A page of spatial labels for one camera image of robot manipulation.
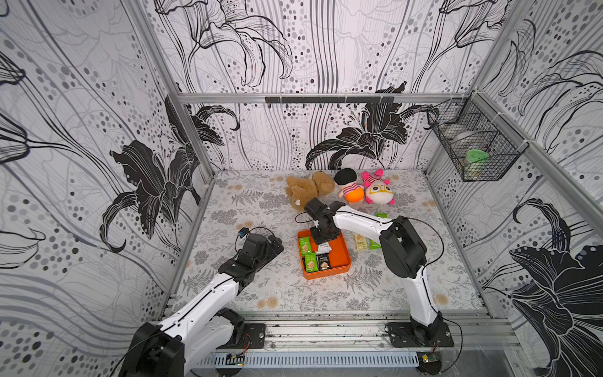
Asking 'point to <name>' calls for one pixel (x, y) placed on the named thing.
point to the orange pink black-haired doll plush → (351, 190)
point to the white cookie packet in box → (323, 248)
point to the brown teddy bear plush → (301, 191)
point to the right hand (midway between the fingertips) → (322, 236)
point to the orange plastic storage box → (314, 246)
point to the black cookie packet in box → (323, 261)
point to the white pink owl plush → (377, 189)
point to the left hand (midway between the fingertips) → (277, 251)
